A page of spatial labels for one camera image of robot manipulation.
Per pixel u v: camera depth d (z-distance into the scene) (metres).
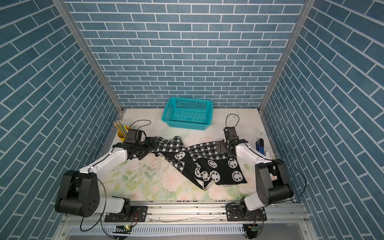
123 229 0.72
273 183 0.44
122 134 0.94
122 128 0.92
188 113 1.20
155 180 0.85
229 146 0.68
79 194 0.42
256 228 0.70
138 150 0.73
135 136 0.71
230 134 0.72
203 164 0.88
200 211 0.75
